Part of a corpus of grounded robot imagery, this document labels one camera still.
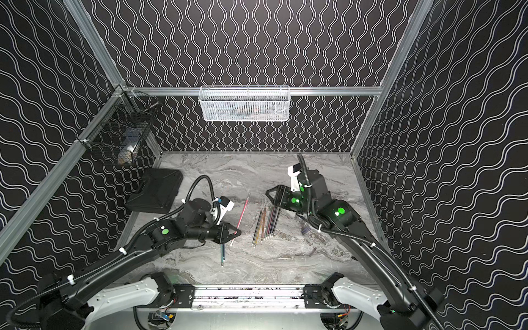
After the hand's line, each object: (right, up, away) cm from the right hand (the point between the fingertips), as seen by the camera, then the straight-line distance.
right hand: (271, 193), depth 68 cm
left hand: (-11, -13, +1) cm, 17 cm away
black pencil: (+3, -14, +26) cm, 30 cm away
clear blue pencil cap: (+16, -18, +23) cm, 34 cm away
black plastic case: (-54, -1, +29) cm, 61 cm away
